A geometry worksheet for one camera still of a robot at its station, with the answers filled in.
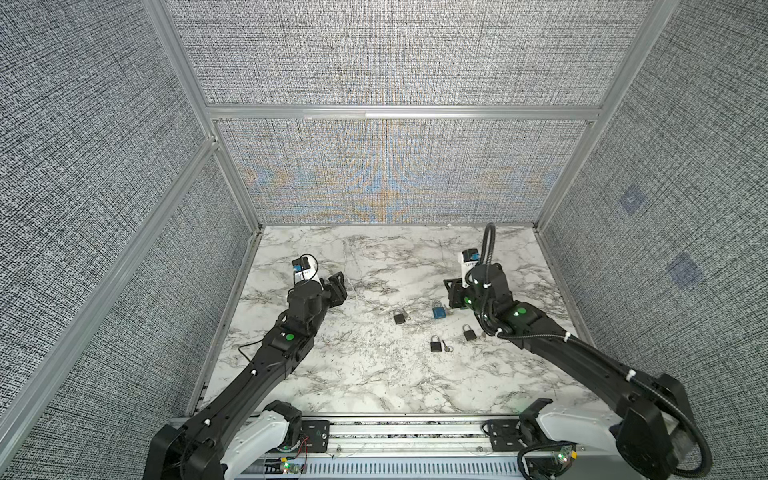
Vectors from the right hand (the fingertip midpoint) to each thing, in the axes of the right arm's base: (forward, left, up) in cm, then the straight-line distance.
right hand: (447, 279), depth 82 cm
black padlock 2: (-11, +3, -18) cm, 21 cm away
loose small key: (-12, -1, -18) cm, 22 cm away
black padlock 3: (-7, -8, -19) cm, 21 cm away
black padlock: (-2, +13, -18) cm, 22 cm away
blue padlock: (-1, 0, -17) cm, 17 cm away
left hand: (-1, +30, +3) cm, 30 cm away
